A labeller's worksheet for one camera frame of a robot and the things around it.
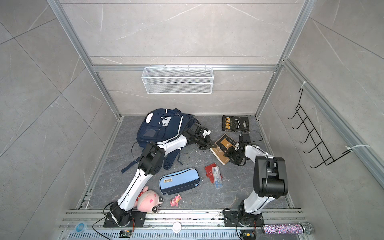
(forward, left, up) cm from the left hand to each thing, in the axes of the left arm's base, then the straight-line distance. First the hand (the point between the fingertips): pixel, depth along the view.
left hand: (217, 144), depth 94 cm
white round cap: (-43, +25, -7) cm, 50 cm away
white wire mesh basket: (+38, +25, +23) cm, 51 cm away
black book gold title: (+22, -19, -6) cm, 30 cm away
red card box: (-16, +6, -6) cm, 18 cm away
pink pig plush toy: (-32, +39, +1) cm, 51 cm away
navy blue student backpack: (+21, +39, -5) cm, 45 cm away
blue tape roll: (-41, +72, -7) cm, 83 cm away
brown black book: (+4, -6, -5) cm, 9 cm away
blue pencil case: (-23, +26, -4) cm, 35 cm away
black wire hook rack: (-19, -38, +28) cm, 50 cm away
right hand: (-5, -6, -5) cm, 9 cm away
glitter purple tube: (-46, -36, -3) cm, 58 cm away
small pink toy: (-32, +26, -5) cm, 42 cm away
